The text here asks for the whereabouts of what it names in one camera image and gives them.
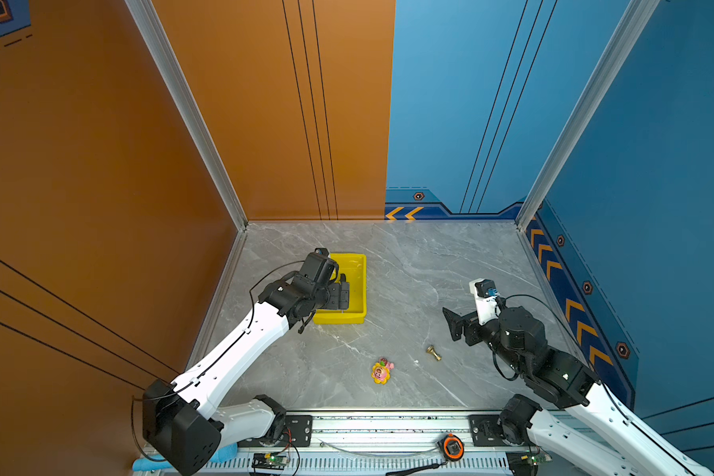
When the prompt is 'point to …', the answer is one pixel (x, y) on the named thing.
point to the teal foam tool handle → (223, 453)
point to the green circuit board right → (526, 462)
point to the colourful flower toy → (381, 372)
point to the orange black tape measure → (452, 447)
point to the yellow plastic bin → (354, 267)
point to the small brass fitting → (430, 349)
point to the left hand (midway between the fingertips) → (333, 288)
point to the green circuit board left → (264, 461)
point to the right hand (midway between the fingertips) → (457, 304)
